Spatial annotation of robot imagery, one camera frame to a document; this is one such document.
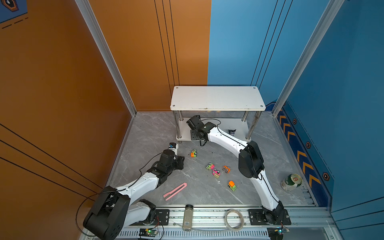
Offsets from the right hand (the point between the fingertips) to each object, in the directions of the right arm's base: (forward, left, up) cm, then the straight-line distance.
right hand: (194, 135), depth 96 cm
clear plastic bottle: (-45, +3, -5) cm, 46 cm away
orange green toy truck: (-30, -21, -7) cm, 37 cm away
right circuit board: (-51, -39, -11) cm, 65 cm away
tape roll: (-31, -49, 0) cm, 58 cm away
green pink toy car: (-18, -9, -7) cm, 22 cm away
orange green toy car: (-10, +1, -6) cm, 12 cm away
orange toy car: (-20, -19, -6) cm, 28 cm away
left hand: (-14, +7, -2) cm, 16 cm away
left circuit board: (-51, +22, -10) cm, 56 cm away
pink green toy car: (-23, -12, -7) cm, 27 cm away
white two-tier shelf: (+31, -33, -9) cm, 46 cm away
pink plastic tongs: (-32, +10, -8) cm, 35 cm away
